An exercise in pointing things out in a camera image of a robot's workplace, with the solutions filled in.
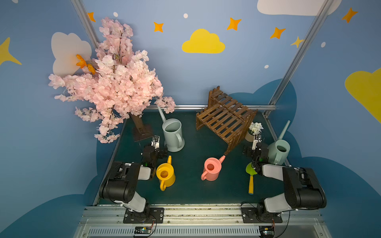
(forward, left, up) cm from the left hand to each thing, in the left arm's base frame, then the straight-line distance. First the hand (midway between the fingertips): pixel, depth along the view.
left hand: (158, 142), depth 94 cm
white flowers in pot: (+9, -63, +5) cm, 64 cm away
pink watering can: (-18, -33, +3) cm, 38 cm away
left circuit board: (-46, +1, -8) cm, 47 cm away
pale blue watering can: (+4, -10, +10) cm, 14 cm away
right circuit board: (-45, -60, -8) cm, 76 cm away
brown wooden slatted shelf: (+16, -44, +7) cm, 48 cm away
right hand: (+1, -63, 0) cm, 63 cm away
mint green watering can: (-9, -71, +8) cm, 72 cm away
